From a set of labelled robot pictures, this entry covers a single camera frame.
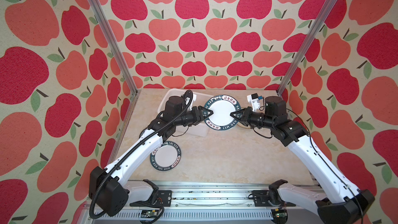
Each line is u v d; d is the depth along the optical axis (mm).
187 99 684
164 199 746
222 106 732
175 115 544
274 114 527
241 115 663
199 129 916
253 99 650
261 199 733
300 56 985
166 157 863
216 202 732
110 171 403
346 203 368
